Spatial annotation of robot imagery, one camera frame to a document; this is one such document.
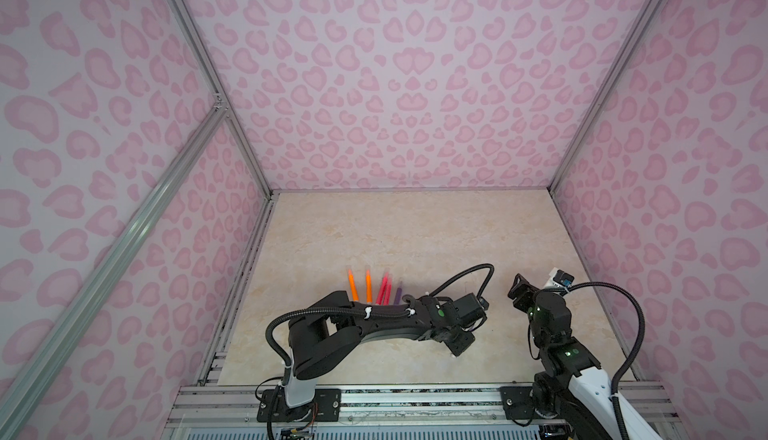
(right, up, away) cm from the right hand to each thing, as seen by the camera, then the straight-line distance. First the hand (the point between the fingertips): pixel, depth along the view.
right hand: (527, 279), depth 82 cm
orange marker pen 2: (-44, -5, +11) cm, 46 cm away
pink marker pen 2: (-38, -6, +11) cm, 40 cm away
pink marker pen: (-40, -4, +12) cm, 42 cm away
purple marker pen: (-35, -7, +11) cm, 38 cm away
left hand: (-17, -15, -2) cm, 22 cm away
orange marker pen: (-49, -6, +11) cm, 50 cm away
